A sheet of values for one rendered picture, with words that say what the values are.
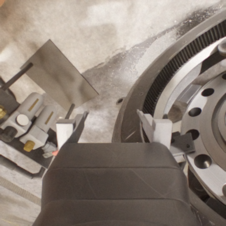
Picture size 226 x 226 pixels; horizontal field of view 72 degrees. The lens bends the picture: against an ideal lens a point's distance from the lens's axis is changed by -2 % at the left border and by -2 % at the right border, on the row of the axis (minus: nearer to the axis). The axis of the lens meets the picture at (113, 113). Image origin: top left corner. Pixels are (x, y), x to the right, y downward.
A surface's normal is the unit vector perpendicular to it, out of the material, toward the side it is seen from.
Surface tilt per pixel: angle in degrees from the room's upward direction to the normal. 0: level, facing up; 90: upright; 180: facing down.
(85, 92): 0
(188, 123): 90
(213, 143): 90
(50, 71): 0
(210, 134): 90
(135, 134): 90
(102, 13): 0
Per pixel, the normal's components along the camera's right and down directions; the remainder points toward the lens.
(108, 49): -0.11, 0.65
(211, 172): -0.59, -0.65
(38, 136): 0.80, -0.39
